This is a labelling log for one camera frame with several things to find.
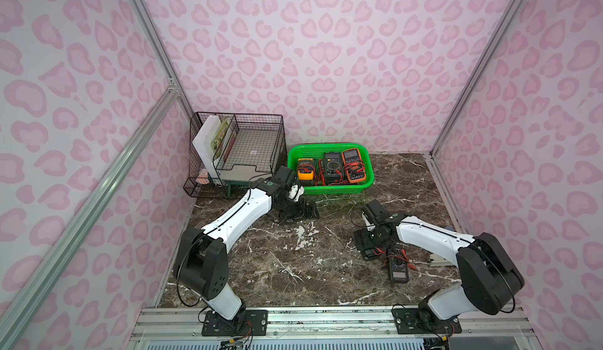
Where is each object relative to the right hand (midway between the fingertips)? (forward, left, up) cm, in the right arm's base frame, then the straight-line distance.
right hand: (365, 240), depth 89 cm
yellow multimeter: (+24, +23, +13) cm, 36 cm away
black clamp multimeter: (-8, -10, +2) cm, 13 cm away
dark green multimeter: (+27, +11, +8) cm, 30 cm away
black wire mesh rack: (+30, +56, +19) cm, 66 cm away
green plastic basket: (+43, +19, +4) cm, 47 cm away
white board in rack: (+27, +61, +26) cm, 72 cm away
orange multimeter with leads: (+30, +2, +9) cm, 31 cm away
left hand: (+3, +21, +13) cm, 24 cm away
